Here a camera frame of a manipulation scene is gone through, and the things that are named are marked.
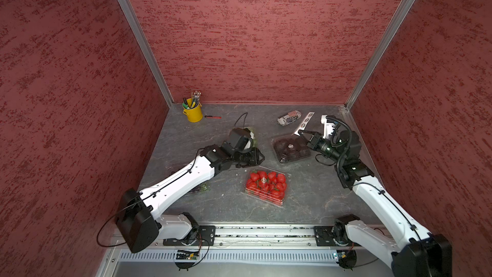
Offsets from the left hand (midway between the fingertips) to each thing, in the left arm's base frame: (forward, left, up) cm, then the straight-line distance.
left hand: (260, 163), depth 75 cm
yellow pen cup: (+39, +38, -14) cm, 56 cm away
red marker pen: (+41, +29, -19) cm, 53 cm away
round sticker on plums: (+14, -16, -10) cm, 24 cm away
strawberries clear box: (-4, -3, -14) cm, 14 cm away
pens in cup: (+40, +37, -5) cm, 55 cm away
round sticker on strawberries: (-3, -2, -10) cm, 10 cm away
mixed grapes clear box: (+8, +5, +10) cm, 14 cm away
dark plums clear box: (+10, -13, -11) cm, 19 cm away
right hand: (+9, -14, +8) cm, 18 cm away
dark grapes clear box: (-6, +25, -13) cm, 29 cm away
